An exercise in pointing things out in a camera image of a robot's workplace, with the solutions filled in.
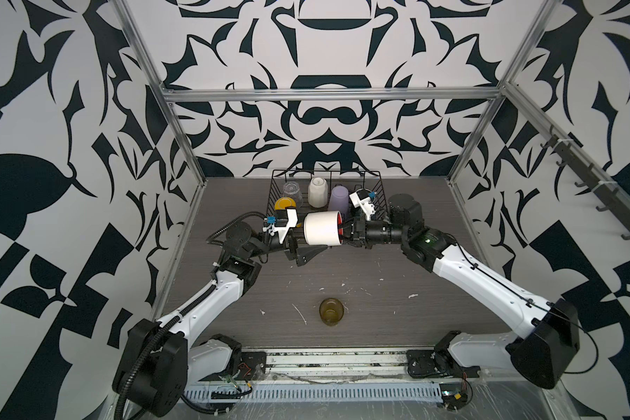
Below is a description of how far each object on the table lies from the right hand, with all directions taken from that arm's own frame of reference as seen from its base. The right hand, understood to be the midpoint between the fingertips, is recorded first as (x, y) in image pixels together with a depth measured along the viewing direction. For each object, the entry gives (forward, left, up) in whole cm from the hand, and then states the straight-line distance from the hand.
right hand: (329, 232), depth 66 cm
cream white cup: (+31, +3, -20) cm, 37 cm away
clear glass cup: (+33, +13, -20) cm, 40 cm away
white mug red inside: (-2, +1, +4) cm, 5 cm away
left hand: (+2, +3, +2) cm, 4 cm away
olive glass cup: (-10, -1, -30) cm, 31 cm away
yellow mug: (+26, +15, -19) cm, 35 cm away
